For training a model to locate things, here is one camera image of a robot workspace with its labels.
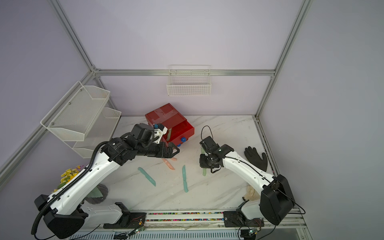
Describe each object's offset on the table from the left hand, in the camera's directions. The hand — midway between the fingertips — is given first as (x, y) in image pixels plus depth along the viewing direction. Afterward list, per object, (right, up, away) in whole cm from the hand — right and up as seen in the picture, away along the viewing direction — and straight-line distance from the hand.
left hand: (170, 153), depth 68 cm
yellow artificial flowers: (-43, -9, -6) cm, 44 cm away
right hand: (+17, -9, +14) cm, 24 cm away
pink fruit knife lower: (-6, -11, +26) cm, 29 cm away
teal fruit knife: (-18, -17, +21) cm, 32 cm away
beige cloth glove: (+43, -25, +13) cm, 52 cm away
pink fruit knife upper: (-3, -8, +27) cm, 29 cm away
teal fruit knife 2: (+5, -19, +20) cm, 28 cm away
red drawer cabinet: (+2, +11, +16) cm, 19 cm away
